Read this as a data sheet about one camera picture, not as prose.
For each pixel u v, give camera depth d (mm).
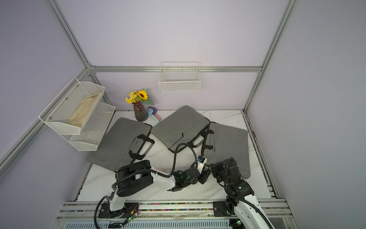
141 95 971
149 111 1174
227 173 599
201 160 748
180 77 1074
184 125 1067
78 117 764
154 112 1176
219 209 738
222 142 936
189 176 661
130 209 741
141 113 1123
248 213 511
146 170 530
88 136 899
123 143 964
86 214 734
